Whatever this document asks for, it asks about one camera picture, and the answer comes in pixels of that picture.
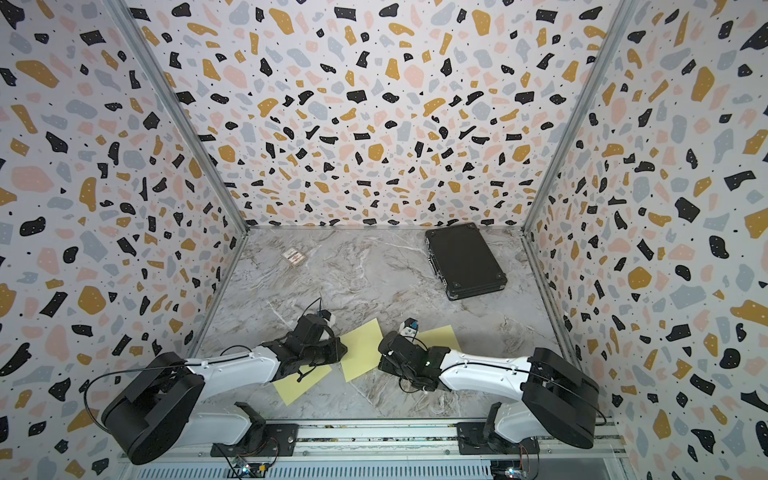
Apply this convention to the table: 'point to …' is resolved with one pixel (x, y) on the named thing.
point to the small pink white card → (294, 257)
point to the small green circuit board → (251, 470)
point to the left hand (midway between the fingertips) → (351, 349)
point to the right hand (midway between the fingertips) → (379, 360)
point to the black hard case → (463, 261)
